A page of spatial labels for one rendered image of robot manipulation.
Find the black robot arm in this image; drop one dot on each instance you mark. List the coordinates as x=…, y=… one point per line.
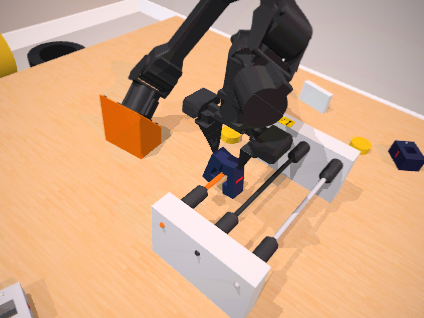
x=255, y=69

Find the yellow cylinder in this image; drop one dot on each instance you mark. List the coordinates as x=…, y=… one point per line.
x=361, y=144
x=229, y=135

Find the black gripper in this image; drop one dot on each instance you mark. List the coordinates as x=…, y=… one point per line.
x=268, y=144

